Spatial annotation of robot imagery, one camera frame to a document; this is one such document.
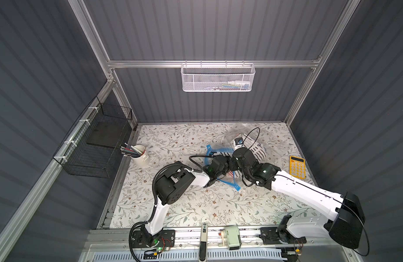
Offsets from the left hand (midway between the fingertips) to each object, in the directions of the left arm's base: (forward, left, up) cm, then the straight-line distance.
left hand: (241, 162), depth 89 cm
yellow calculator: (+1, -35, -8) cm, 36 cm away
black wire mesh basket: (-4, +69, +18) cm, 72 cm away
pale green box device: (-36, +8, -4) cm, 37 cm away
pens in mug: (+7, +62, +2) cm, 63 cm away
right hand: (-3, +5, +12) cm, 13 cm away
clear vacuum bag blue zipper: (+19, +8, -7) cm, 22 cm away
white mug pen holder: (+2, +55, -1) cm, 55 cm away
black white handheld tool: (-38, +21, -5) cm, 44 cm away
